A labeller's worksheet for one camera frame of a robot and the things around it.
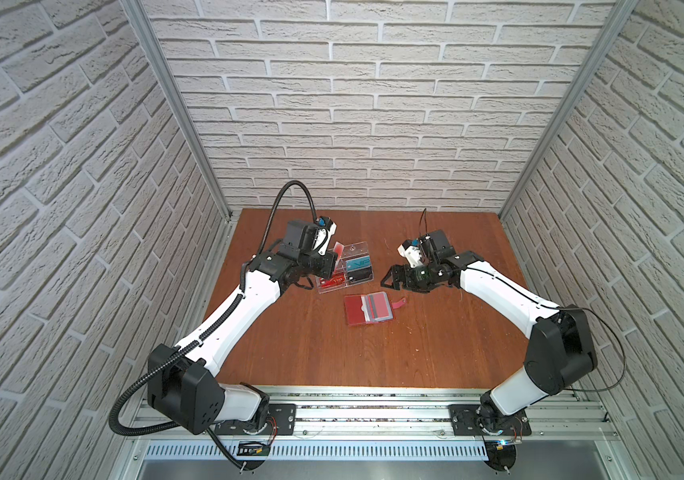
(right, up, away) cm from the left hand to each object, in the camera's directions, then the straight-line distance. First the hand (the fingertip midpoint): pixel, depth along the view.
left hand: (334, 253), depth 79 cm
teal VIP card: (+7, -4, +20) cm, 22 cm away
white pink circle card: (+1, +1, +1) cm, 2 cm away
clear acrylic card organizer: (+5, 0, +21) cm, 22 cm away
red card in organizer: (-1, -10, +18) cm, 21 cm away
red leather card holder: (+10, -18, +13) cm, 25 cm away
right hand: (+17, -8, +4) cm, 19 cm away
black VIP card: (+7, -8, +19) cm, 21 cm away
